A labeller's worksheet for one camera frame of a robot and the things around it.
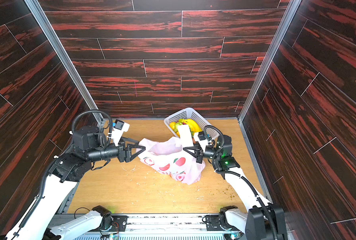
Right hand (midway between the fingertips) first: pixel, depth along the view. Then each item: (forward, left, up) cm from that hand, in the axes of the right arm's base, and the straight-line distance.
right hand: (186, 145), depth 74 cm
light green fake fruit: (+28, +7, -16) cm, 33 cm away
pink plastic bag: (-6, +10, -1) cm, 11 cm away
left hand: (-9, +18, +12) cm, 23 cm away
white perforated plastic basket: (+43, -3, -18) cm, 47 cm away
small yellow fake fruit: (+30, +10, -17) cm, 36 cm away
